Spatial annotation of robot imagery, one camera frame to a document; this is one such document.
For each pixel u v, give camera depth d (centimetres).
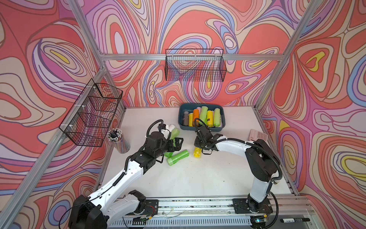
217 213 73
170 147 68
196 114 105
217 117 104
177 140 69
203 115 104
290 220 69
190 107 115
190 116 109
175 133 101
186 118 110
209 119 102
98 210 39
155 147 58
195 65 96
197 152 85
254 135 101
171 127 105
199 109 111
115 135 84
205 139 72
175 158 88
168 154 89
